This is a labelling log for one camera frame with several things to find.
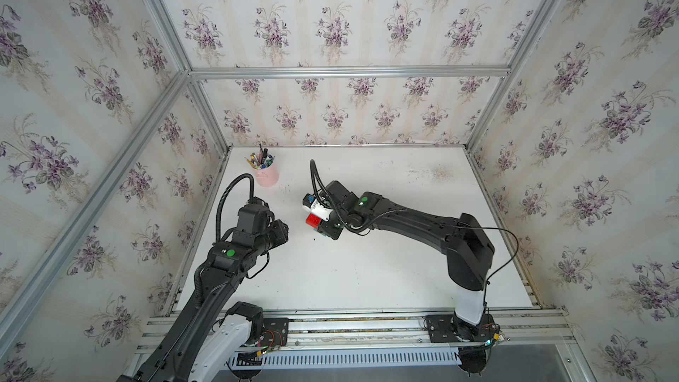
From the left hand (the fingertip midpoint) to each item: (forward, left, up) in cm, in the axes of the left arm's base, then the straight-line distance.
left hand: (287, 229), depth 77 cm
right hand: (+4, -12, -3) cm, 13 cm away
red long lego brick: (+1, -8, +4) cm, 9 cm away
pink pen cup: (+27, +12, -9) cm, 32 cm away
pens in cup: (+34, +15, -7) cm, 37 cm away
